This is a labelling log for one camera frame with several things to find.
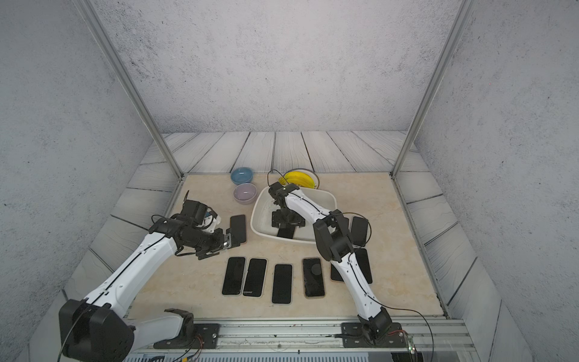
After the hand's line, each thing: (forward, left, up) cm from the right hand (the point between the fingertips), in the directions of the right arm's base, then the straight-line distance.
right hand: (286, 226), depth 100 cm
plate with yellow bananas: (+26, -7, +4) cm, 27 cm away
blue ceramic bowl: (+30, +25, +2) cm, 39 cm away
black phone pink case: (-22, -11, -2) cm, 25 cm away
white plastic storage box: (+4, +12, 0) cm, 12 cm away
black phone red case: (+1, +22, 0) cm, 22 cm away
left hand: (-17, +17, +14) cm, 28 cm away
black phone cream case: (-28, -17, +18) cm, 37 cm away
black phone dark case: (-24, +1, -1) cm, 24 cm away
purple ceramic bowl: (+15, +20, +4) cm, 26 cm away
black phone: (-4, 0, +2) cm, 4 cm away
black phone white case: (-23, +11, 0) cm, 25 cm away
